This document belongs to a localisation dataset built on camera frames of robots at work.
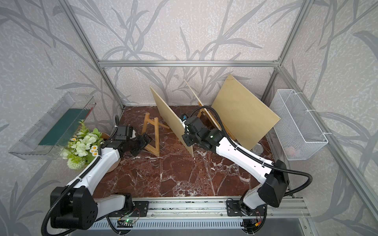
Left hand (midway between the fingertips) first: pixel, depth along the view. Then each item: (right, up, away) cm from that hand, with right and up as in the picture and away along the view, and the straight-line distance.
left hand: (149, 142), depth 85 cm
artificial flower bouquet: (-21, +1, -23) cm, 31 cm away
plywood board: (+57, +15, -1) cm, 59 cm away
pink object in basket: (+76, -3, -13) cm, 77 cm away
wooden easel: (+2, -6, +5) cm, 9 cm away
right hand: (+22, +7, -8) cm, 25 cm away
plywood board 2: (+15, +13, -8) cm, 22 cm away
